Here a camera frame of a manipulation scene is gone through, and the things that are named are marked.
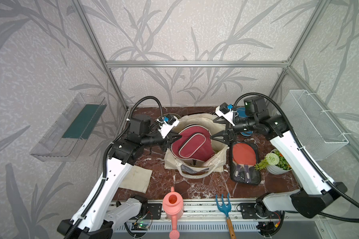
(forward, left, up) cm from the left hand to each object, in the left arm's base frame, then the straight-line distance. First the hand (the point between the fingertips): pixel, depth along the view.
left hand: (179, 135), depth 64 cm
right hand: (+3, -15, +2) cm, 15 cm away
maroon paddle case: (-2, -7, -2) cm, 8 cm away
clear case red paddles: (+5, -39, -31) cm, 50 cm away
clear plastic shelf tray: (0, +50, -2) cm, 50 cm away
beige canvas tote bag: (-10, -16, -8) cm, 20 cm away
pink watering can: (-23, +3, -21) cm, 32 cm away
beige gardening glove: (-8, +25, -34) cm, 43 cm away
